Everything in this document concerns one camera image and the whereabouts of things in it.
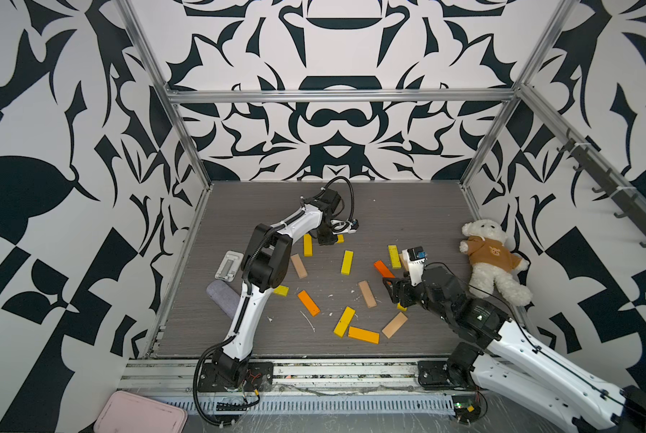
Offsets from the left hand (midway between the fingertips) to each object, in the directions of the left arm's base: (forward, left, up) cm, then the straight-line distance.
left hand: (326, 230), depth 104 cm
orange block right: (-17, -19, -1) cm, 26 cm away
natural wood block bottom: (-35, -19, -1) cm, 40 cm away
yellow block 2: (-23, +15, -1) cm, 28 cm away
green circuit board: (-56, -34, -2) cm, 66 cm away
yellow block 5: (-34, -4, 0) cm, 34 cm away
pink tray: (-54, +52, +2) cm, 75 cm away
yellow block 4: (-37, -16, +18) cm, 44 cm away
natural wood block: (-15, +10, 0) cm, 18 cm away
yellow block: (-7, +7, 0) cm, 10 cm away
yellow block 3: (-14, -7, -1) cm, 15 cm away
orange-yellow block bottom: (-38, -9, -1) cm, 39 cm away
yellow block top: (-4, -6, 0) cm, 7 cm away
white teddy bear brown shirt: (-20, -53, +5) cm, 57 cm away
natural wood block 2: (-25, -12, -1) cm, 28 cm away
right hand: (-26, -17, +15) cm, 34 cm away
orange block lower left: (-27, +7, -1) cm, 28 cm away
